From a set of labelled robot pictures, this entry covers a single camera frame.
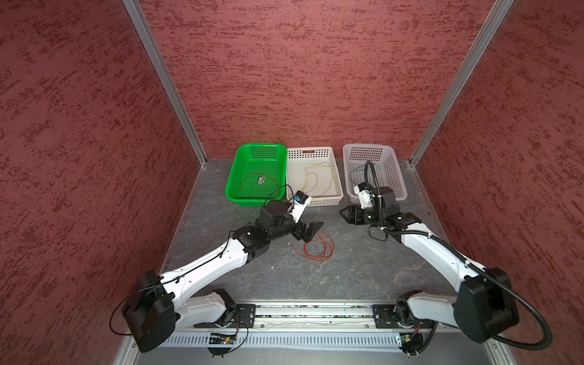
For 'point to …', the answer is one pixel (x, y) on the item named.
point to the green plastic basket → (267, 158)
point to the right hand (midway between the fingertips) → (345, 215)
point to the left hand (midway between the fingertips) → (310, 219)
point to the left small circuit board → (217, 338)
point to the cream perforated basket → (313, 171)
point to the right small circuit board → (411, 343)
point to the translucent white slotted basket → (388, 172)
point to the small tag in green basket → (260, 180)
